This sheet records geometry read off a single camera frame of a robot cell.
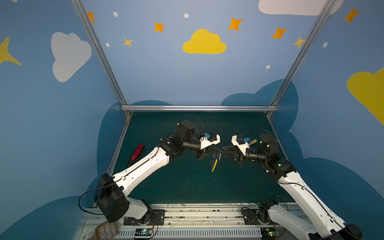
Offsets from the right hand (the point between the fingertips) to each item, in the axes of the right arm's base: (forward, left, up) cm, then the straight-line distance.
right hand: (225, 148), depth 69 cm
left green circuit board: (-32, +37, -27) cm, 57 cm away
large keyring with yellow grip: (-3, +3, -2) cm, 5 cm away
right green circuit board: (-30, -23, -29) cm, 47 cm away
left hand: (-1, +3, +2) cm, 3 cm away
